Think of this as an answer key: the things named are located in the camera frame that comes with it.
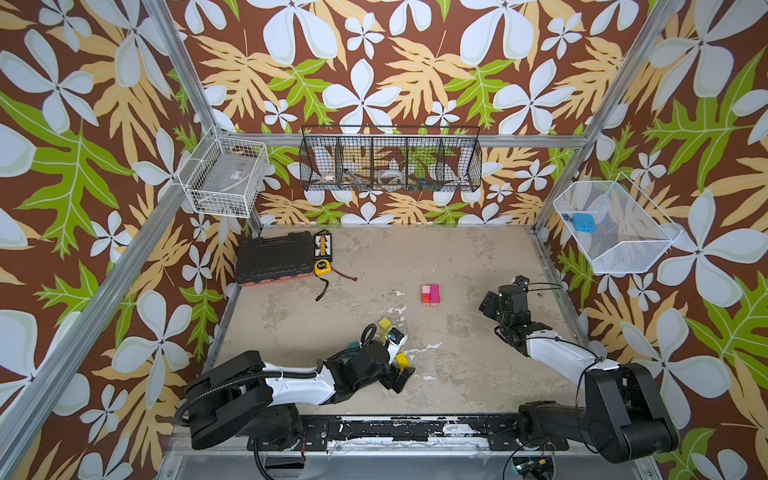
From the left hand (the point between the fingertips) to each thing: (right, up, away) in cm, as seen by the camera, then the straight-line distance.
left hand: (401, 355), depth 83 cm
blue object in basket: (+54, +38, +3) cm, 66 cm away
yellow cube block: (-5, +7, +8) cm, 12 cm away
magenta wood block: (+12, +16, +14) cm, 24 cm away
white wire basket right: (+61, +35, -1) cm, 70 cm away
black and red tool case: (-48, +27, +28) cm, 61 cm away
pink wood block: (+9, +17, +15) cm, 25 cm away
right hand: (+29, +15, +8) cm, 34 cm away
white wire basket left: (-52, +52, +2) cm, 74 cm away
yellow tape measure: (-27, +24, +21) cm, 42 cm away
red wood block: (+9, +14, +14) cm, 22 cm away
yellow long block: (+1, -3, +3) cm, 4 cm away
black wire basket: (-2, +61, +15) cm, 63 cm away
